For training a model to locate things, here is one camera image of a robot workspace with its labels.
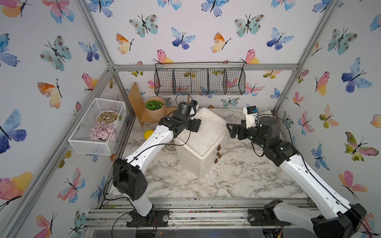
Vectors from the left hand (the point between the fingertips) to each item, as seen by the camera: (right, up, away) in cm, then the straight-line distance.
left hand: (195, 119), depth 82 cm
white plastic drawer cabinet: (+8, -2, 0) cm, 8 cm away
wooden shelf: (-39, +14, +16) cm, 44 cm away
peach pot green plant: (-26, +8, +16) cm, 32 cm away
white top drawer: (+3, -13, -7) cm, 15 cm away
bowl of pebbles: (-42, +1, -11) cm, 43 cm away
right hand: (+19, -1, -11) cm, 22 cm away
